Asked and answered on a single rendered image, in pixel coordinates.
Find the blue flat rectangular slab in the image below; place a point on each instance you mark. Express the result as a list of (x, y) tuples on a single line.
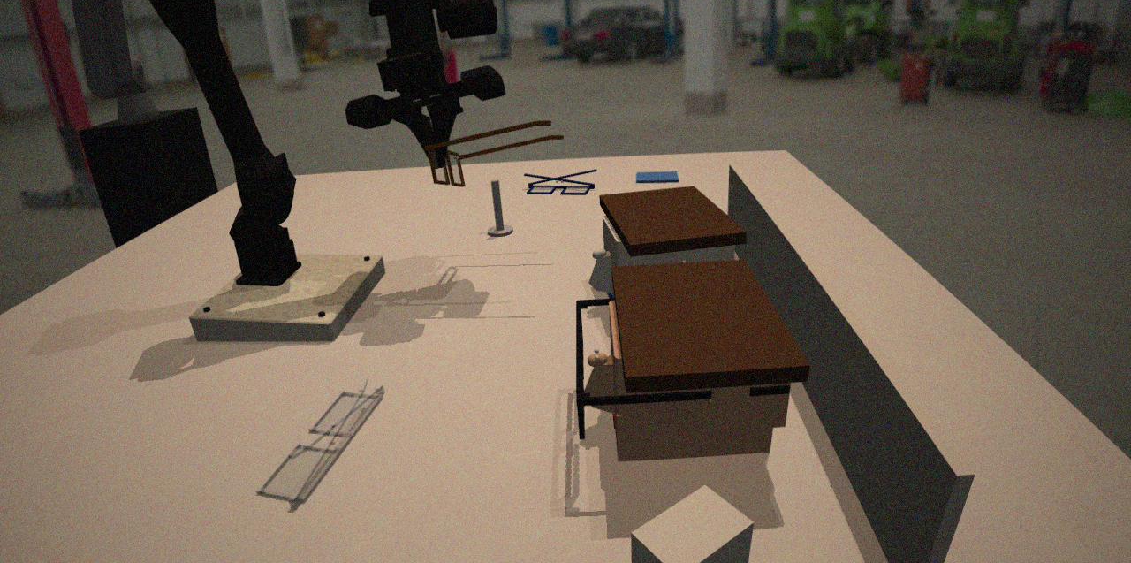
[(654, 177)]

